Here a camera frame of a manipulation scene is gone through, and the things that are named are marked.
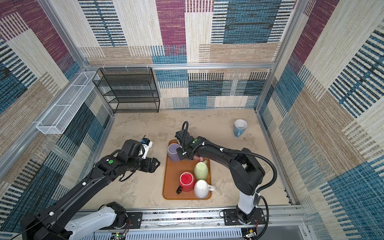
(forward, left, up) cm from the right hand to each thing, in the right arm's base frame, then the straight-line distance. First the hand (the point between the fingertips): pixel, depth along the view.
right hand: (183, 154), depth 88 cm
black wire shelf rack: (+48, +40, +10) cm, 63 cm away
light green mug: (-11, -9, +2) cm, 15 cm away
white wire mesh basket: (+7, +57, +27) cm, 63 cm away
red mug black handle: (-17, -2, +2) cm, 17 cm away
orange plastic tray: (-8, +7, -6) cm, 12 cm away
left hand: (-7, +14, +8) cm, 18 cm away
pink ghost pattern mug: (-13, -7, +21) cm, 26 cm away
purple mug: (0, +7, +2) cm, 7 cm away
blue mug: (+19, -37, -1) cm, 42 cm away
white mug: (-21, -9, +2) cm, 23 cm away
